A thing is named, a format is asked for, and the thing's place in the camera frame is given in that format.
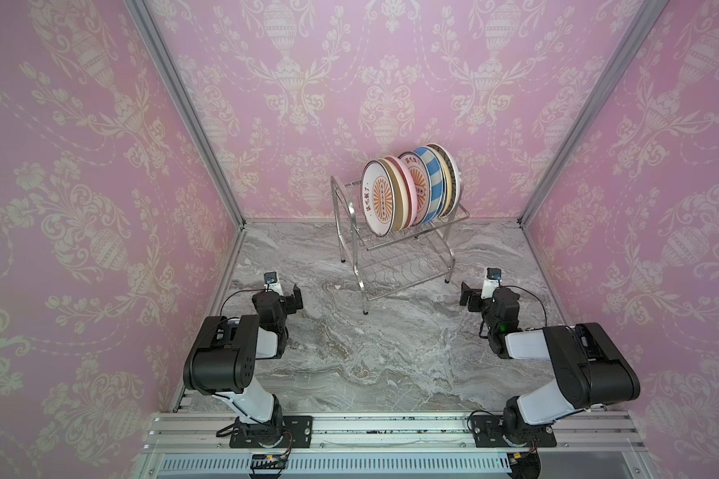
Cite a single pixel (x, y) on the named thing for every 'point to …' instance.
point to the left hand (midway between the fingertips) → (282, 288)
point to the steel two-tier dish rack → (381, 264)
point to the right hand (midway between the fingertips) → (481, 282)
